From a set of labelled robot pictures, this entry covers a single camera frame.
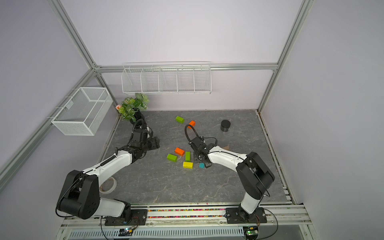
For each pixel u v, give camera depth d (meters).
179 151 0.96
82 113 0.83
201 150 0.69
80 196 0.42
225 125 1.06
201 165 0.91
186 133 0.73
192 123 1.12
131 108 0.87
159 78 0.99
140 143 0.69
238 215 0.74
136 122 1.08
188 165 0.89
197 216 0.75
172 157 0.93
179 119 1.14
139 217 0.74
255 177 0.46
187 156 0.94
